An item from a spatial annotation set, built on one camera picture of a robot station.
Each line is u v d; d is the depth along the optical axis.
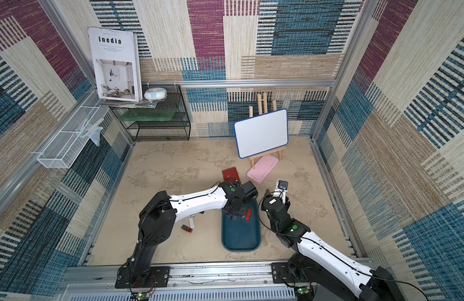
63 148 0.72
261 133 0.94
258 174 1.02
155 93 0.87
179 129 1.19
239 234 1.02
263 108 0.94
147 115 0.99
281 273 0.73
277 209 0.60
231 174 1.02
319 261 0.51
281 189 0.68
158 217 0.49
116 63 0.78
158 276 0.73
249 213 0.87
